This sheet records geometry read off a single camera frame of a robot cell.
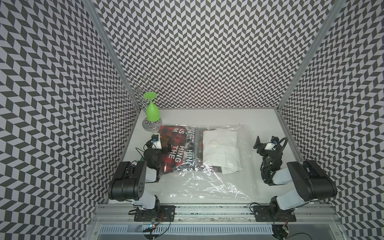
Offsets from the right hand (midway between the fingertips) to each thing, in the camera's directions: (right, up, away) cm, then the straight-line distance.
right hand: (265, 139), depth 89 cm
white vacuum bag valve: (-31, -2, +2) cm, 31 cm away
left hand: (-62, +1, +2) cm, 62 cm away
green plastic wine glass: (-67, +16, -1) cm, 69 cm away
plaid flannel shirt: (-40, -8, +2) cm, 41 cm away
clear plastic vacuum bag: (-48, -23, -7) cm, 54 cm away
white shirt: (-27, -5, 0) cm, 28 cm away
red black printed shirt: (-50, -2, +5) cm, 51 cm away
